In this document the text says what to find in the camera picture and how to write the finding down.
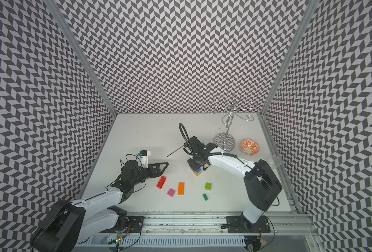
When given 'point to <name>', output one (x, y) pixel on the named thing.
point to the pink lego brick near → (171, 192)
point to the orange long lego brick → (181, 186)
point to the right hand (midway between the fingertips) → (197, 167)
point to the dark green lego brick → (205, 197)
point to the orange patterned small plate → (249, 147)
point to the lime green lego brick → (208, 186)
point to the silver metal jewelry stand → (225, 141)
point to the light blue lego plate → (198, 171)
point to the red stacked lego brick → (161, 182)
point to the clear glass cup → (274, 160)
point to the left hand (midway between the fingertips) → (164, 166)
